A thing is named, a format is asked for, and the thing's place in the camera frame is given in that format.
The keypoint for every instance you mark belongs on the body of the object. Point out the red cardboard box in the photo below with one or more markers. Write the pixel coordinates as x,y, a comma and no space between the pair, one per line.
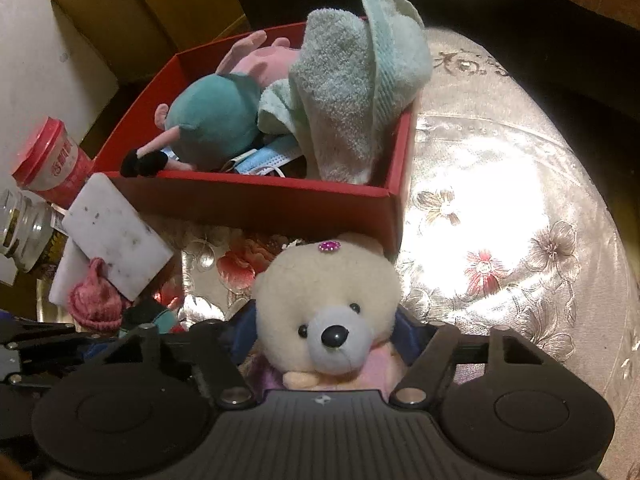
280,205

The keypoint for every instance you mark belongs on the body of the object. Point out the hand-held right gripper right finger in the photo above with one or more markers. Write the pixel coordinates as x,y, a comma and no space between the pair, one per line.
440,355

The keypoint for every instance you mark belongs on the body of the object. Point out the pink pig plush toy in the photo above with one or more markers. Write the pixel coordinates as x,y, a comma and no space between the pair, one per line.
210,115

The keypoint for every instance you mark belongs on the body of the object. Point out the dark wooden bed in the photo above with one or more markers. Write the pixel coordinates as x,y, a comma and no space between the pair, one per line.
525,20

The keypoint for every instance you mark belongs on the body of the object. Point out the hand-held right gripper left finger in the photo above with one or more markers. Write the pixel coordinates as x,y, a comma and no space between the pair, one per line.
210,355

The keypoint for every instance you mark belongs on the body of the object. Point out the blue face mask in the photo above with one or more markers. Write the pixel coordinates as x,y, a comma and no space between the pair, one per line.
270,161

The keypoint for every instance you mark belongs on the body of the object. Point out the speckled white sponge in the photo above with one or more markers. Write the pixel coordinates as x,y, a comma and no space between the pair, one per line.
117,240

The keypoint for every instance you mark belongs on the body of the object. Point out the cream teddy bear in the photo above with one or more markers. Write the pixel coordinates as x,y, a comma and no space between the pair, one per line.
325,285

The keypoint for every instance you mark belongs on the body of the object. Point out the black teal red fabric item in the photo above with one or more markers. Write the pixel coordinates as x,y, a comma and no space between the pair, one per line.
150,315

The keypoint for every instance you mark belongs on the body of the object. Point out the pink lidded paper cup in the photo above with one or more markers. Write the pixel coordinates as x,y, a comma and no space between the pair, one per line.
52,170

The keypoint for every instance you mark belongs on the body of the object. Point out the plain white sponge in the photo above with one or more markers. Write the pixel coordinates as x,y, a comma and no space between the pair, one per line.
67,275

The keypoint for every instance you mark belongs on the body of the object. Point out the wooden desk cabinet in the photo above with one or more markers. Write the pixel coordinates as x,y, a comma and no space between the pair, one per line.
150,5

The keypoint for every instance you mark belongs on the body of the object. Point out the pink knitted hat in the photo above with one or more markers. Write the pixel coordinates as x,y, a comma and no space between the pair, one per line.
95,300

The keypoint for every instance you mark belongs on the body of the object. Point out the light green towel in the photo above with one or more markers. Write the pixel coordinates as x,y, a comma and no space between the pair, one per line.
345,90

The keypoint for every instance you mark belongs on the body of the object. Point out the clear glass jar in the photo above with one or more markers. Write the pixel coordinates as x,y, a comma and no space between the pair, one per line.
22,230

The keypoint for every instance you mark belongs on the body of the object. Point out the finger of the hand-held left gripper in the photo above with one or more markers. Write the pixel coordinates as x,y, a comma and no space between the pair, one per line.
30,332
22,375

